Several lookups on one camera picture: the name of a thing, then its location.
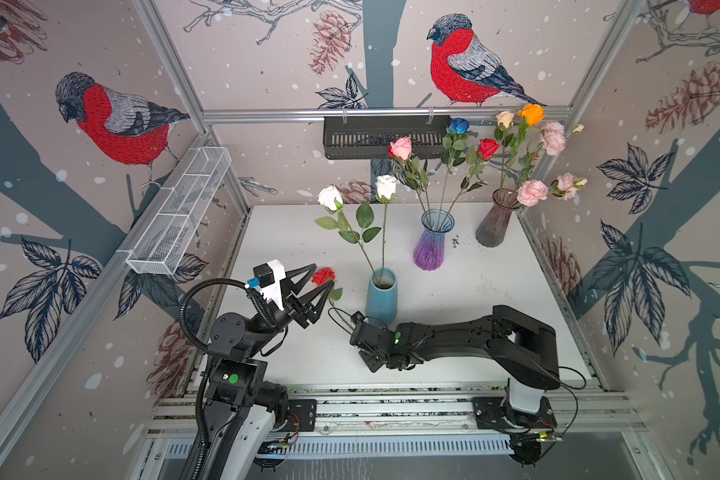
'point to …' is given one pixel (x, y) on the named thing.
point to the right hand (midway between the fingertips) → (366, 356)
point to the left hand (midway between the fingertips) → (321, 279)
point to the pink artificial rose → (415, 176)
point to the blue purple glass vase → (429, 247)
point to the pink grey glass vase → (491, 229)
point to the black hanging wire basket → (368, 137)
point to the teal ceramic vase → (381, 296)
